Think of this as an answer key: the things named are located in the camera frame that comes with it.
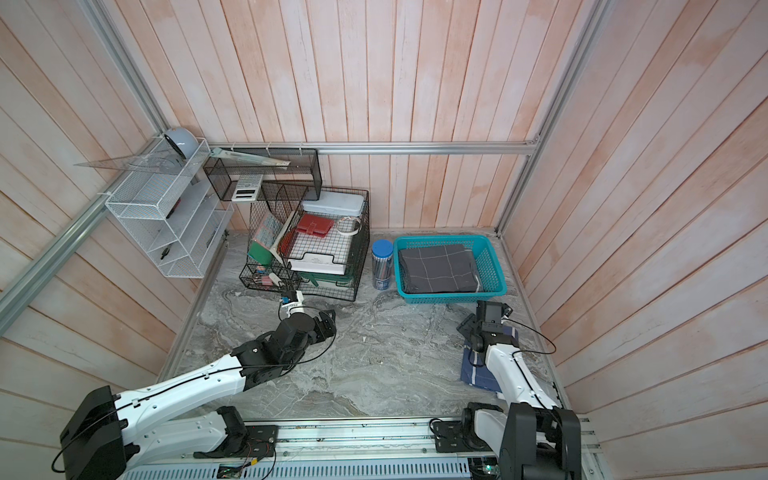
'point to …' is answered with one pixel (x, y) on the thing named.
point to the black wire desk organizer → (316, 246)
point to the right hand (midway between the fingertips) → (473, 325)
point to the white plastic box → (336, 203)
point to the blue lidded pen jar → (382, 252)
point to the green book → (260, 253)
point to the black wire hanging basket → (288, 173)
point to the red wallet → (319, 226)
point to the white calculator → (247, 187)
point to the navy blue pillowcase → (474, 370)
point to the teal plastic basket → (486, 262)
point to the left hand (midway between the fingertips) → (324, 320)
